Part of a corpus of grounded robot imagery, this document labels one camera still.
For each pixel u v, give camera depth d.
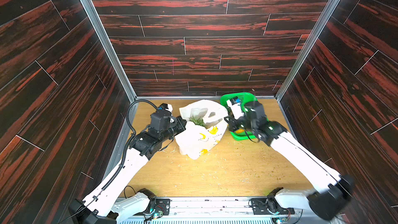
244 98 1.14
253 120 0.55
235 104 0.64
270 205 0.65
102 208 0.37
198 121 0.78
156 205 0.73
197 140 0.78
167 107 0.65
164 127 0.53
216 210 0.73
